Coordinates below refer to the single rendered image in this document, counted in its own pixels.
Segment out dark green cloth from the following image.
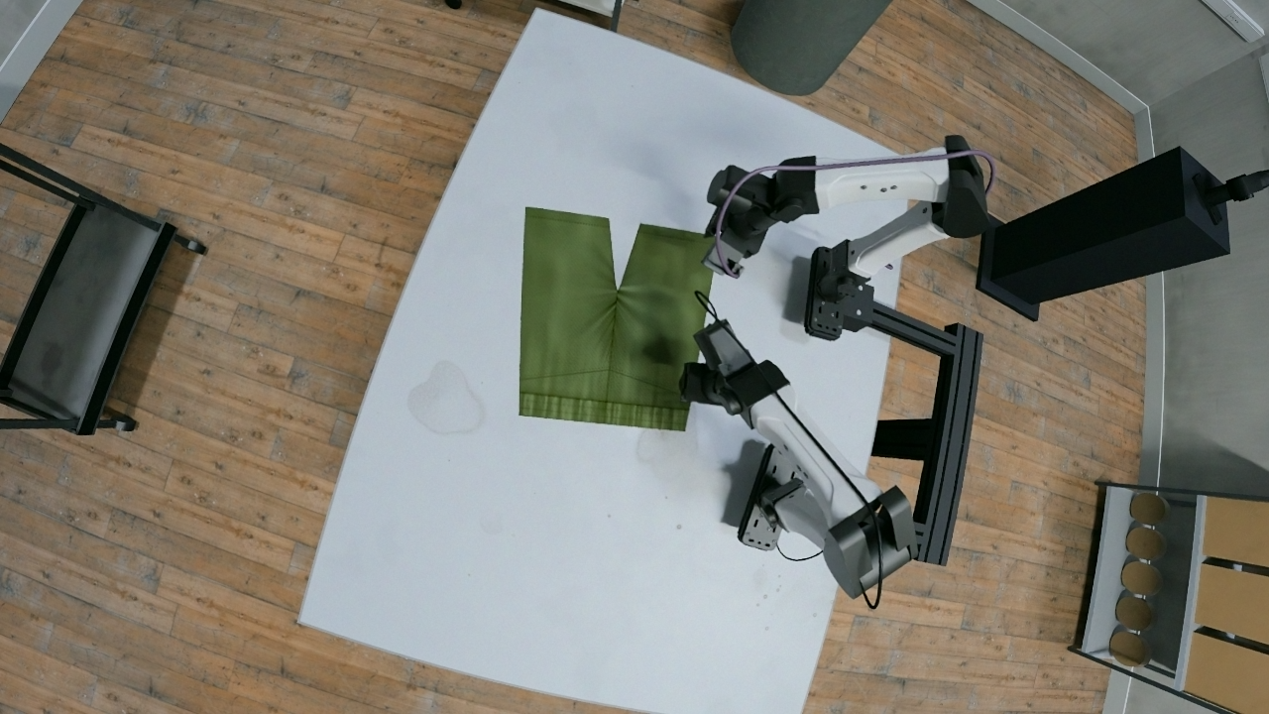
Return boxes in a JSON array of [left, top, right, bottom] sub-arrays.
[[519, 205, 716, 431]]

